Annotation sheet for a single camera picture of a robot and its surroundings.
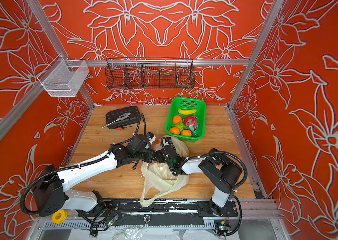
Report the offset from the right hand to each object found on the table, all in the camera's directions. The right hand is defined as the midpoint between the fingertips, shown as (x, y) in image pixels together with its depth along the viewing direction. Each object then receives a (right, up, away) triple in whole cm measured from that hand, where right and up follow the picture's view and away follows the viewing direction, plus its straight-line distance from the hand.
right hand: (155, 152), depth 90 cm
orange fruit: (+15, +20, +14) cm, 29 cm away
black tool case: (-17, +21, +14) cm, 30 cm away
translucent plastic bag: (+3, -10, -15) cm, 19 cm away
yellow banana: (+23, +26, +24) cm, 42 cm away
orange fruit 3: (+20, +12, +5) cm, 24 cm away
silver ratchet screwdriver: (-26, +22, +13) cm, 36 cm away
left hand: (+2, +2, -10) cm, 11 cm away
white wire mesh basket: (-58, +46, +1) cm, 74 cm away
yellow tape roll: (-45, -27, -19) cm, 56 cm away
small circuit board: (+34, -30, -21) cm, 50 cm away
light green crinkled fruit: (+17, +16, +9) cm, 25 cm away
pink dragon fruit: (+24, +17, +8) cm, 31 cm away
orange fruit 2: (+12, +13, +6) cm, 19 cm away
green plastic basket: (+22, +33, +24) cm, 46 cm away
